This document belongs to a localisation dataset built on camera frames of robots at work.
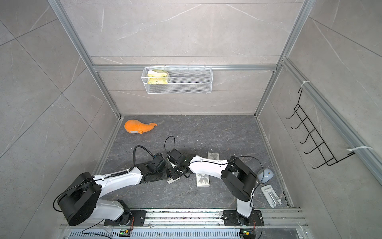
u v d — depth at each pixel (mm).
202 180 835
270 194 797
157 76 875
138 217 732
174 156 665
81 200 423
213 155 950
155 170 680
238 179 461
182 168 624
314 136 680
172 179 759
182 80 1009
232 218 732
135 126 1041
